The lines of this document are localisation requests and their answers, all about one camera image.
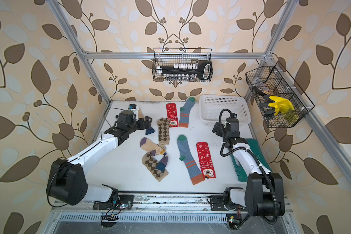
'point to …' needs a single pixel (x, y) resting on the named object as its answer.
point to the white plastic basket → (210, 106)
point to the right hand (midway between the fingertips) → (222, 127)
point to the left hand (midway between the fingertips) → (143, 117)
